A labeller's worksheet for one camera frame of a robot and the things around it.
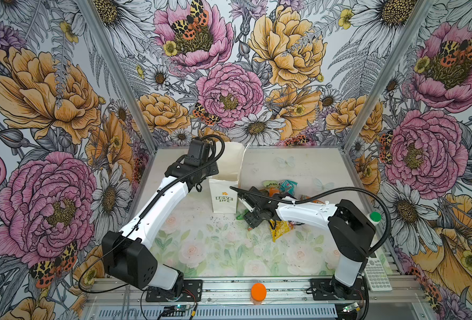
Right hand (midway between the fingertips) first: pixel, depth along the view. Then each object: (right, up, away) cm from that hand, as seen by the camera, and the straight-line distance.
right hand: (256, 219), depth 89 cm
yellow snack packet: (+9, -3, -4) cm, 10 cm away
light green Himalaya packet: (+8, +15, +14) cm, 22 cm away
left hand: (-19, +22, -8) cm, 30 cm away
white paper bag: (-14, +10, -3) cm, 18 cm away
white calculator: (+45, -18, -13) cm, 50 cm away
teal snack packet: (+16, +14, +9) cm, 23 cm away
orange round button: (-1, -19, -21) cm, 28 cm away
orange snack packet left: (+8, +12, +5) cm, 15 cm away
